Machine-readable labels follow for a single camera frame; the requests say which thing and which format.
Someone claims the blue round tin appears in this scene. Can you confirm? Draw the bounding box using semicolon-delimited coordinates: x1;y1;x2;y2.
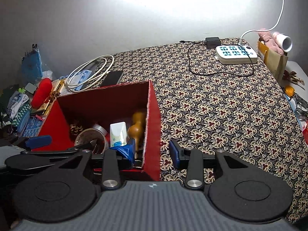
17;109;32;133

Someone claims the wooden gourd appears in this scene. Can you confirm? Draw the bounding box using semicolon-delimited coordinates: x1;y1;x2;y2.
127;111;147;150

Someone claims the red packet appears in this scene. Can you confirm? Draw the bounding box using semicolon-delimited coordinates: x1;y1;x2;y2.
302;120;308;145

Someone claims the gold box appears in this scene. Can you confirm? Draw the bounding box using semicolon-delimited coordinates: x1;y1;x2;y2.
30;77;68;116

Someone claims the blue white packet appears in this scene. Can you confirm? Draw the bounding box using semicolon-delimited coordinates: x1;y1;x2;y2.
70;69;93;85

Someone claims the black power adapter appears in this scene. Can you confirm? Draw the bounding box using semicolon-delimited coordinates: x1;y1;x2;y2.
205;37;220;48

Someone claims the green white striped cloth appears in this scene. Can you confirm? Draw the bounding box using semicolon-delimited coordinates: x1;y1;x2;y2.
5;94;32;127

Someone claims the black phone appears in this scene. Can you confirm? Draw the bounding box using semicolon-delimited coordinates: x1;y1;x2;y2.
100;70;124;87

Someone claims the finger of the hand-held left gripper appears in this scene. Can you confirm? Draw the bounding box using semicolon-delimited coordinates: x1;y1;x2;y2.
11;135;52;151
20;142;97;156

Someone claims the white power strip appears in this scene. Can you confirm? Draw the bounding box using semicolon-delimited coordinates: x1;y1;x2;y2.
215;44;258;65

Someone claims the small grey box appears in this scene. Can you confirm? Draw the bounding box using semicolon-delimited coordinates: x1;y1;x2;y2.
24;82;36;94

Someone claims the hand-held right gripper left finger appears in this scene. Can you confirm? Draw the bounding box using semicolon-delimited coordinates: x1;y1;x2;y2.
58;137;137;190

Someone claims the pink plush toy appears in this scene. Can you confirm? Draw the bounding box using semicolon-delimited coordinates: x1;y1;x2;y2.
258;28;284;54

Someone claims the white paper roll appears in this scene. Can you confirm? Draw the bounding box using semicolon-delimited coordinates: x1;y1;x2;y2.
273;32;293;52

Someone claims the coiled white cable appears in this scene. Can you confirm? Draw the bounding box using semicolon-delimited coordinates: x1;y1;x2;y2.
65;54;115;92

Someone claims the red fuzzy case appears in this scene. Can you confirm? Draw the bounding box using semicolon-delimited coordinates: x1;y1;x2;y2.
31;78;53;109

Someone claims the brown tape roll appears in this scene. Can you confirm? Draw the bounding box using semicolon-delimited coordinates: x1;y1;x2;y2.
74;128;109;154

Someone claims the blue plastic bag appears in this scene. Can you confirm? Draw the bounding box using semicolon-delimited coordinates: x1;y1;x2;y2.
20;44;44;85

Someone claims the pine cone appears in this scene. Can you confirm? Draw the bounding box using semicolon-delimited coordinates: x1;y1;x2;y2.
69;123;85;137

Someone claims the brown paper bag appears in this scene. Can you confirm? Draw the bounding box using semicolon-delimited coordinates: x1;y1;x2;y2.
256;38;288;82

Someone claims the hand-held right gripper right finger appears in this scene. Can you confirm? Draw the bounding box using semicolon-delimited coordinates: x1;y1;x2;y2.
169;140;244;190

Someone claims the white tube with blue cap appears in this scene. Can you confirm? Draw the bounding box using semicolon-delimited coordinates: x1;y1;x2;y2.
109;122;130;154

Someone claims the black cable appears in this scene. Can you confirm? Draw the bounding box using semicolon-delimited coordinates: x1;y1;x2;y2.
179;40;257;76

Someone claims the white power cord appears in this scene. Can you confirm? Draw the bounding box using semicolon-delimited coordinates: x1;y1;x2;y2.
239;0;285;46

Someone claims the red cardboard box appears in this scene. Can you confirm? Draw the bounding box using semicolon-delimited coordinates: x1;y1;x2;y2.
31;80;161;181

